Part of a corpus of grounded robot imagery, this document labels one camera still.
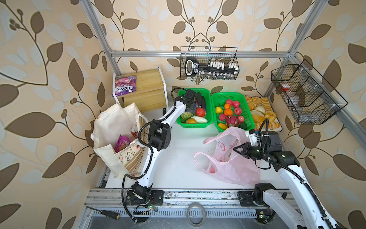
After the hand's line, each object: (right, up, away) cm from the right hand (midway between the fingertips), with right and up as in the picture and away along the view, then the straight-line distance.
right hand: (234, 150), depth 74 cm
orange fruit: (+5, +22, +32) cm, 39 cm away
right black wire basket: (+42, +30, +7) cm, 53 cm away
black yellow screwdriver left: (-63, -29, -5) cm, 70 cm away
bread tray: (+32, +23, +35) cm, 53 cm away
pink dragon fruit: (+5, +14, +22) cm, 26 cm away
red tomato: (-16, +20, +31) cm, 40 cm away
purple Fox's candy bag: (-61, +36, +7) cm, 71 cm away
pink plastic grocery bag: (-5, -6, -4) cm, 8 cm away
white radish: (-16, +15, +28) cm, 36 cm away
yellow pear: (-1, +11, +22) cm, 25 cm away
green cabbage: (-27, +18, +28) cm, 43 cm away
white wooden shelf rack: (-52, +34, +31) cm, 69 cm away
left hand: (-24, +25, +28) cm, 45 cm away
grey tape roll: (-19, -29, +1) cm, 35 cm away
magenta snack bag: (-62, +3, +7) cm, 63 cm away
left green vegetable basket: (-9, +35, +41) cm, 55 cm away
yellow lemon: (-1, +22, +34) cm, 41 cm away
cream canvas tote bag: (-66, +15, +6) cm, 68 cm away
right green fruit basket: (+1, +31, +42) cm, 52 cm away
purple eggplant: (-12, +26, +40) cm, 50 cm away
